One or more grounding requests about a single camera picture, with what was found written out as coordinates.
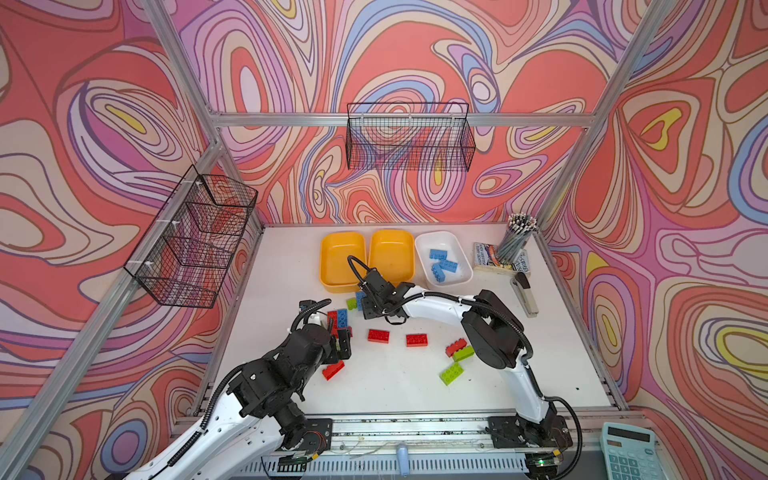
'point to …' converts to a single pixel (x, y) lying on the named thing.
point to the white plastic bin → (444, 240)
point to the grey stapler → (526, 294)
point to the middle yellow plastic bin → (392, 253)
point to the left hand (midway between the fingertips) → (341, 332)
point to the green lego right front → (451, 374)
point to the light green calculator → (630, 452)
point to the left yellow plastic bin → (335, 272)
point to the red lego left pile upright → (333, 316)
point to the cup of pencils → (520, 230)
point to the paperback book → (485, 258)
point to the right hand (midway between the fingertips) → (374, 311)
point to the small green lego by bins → (352, 303)
